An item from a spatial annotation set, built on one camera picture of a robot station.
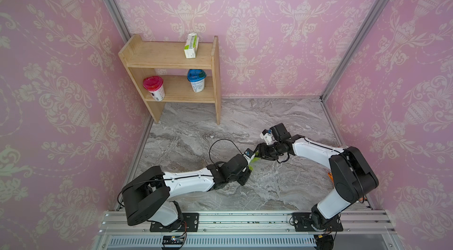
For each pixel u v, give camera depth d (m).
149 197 0.42
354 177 0.47
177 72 1.10
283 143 0.69
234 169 0.64
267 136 0.86
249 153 0.73
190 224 0.74
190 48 0.76
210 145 1.00
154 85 0.83
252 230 0.74
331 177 0.49
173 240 0.73
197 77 0.88
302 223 0.73
